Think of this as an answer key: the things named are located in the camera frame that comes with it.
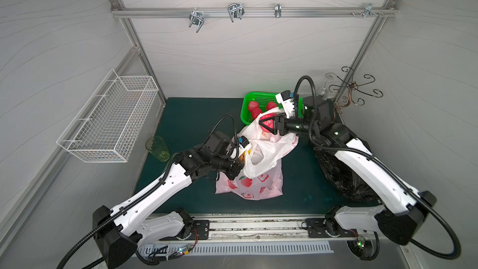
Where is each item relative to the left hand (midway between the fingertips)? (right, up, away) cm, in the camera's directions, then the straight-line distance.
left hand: (246, 168), depth 69 cm
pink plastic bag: (+10, -12, +14) cm, 21 cm away
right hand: (+6, +18, -3) cm, 20 cm away
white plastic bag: (+7, +8, -4) cm, 12 cm away
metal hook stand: (+49, +33, +14) cm, 61 cm away
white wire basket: (-49, +15, -2) cm, 52 cm away
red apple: (+5, +26, +41) cm, 49 cm away
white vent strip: (-3, -31, +1) cm, 31 cm away
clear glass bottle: (+39, +32, +24) cm, 56 cm away
